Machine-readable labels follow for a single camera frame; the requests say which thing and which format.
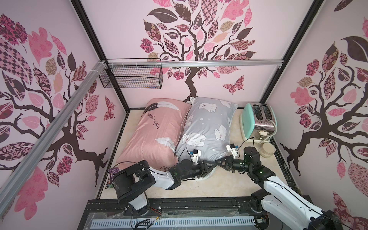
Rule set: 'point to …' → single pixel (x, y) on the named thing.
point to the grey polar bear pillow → (205, 127)
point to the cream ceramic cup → (267, 150)
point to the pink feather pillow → (153, 138)
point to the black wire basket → (133, 73)
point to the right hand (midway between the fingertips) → (215, 162)
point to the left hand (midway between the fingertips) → (216, 169)
